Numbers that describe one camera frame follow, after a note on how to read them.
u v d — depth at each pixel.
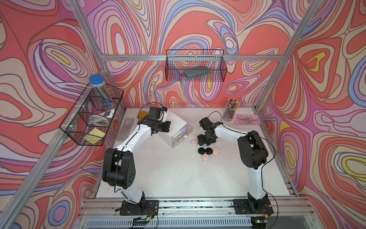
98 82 0.71
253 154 0.54
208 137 0.84
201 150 0.94
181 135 0.92
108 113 0.74
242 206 0.72
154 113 0.69
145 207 0.72
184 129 0.91
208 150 0.94
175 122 0.94
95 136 0.63
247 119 1.12
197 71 0.88
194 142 0.98
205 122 0.82
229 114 1.08
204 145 0.90
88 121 0.75
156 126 0.68
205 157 0.91
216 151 0.94
